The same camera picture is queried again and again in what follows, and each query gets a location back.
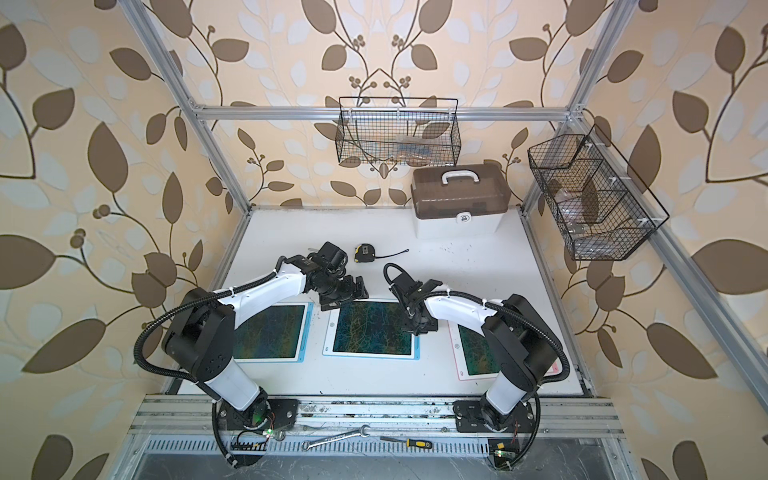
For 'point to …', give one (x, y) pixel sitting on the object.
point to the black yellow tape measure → (365, 252)
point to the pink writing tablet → (469, 359)
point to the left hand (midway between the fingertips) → (355, 296)
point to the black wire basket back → (401, 132)
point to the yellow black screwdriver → (412, 443)
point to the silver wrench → (308, 445)
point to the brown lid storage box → (458, 199)
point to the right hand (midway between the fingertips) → (413, 328)
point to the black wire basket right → (603, 208)
